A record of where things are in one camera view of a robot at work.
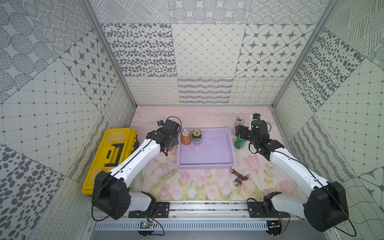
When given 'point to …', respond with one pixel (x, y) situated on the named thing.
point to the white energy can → (239, 121)
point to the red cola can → (170, 149)
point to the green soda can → (239, 143)
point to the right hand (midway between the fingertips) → (243, 130)
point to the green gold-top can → (197, 136)
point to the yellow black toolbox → (117, 145)
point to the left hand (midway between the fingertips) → (169, 138)
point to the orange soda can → (186, 137)
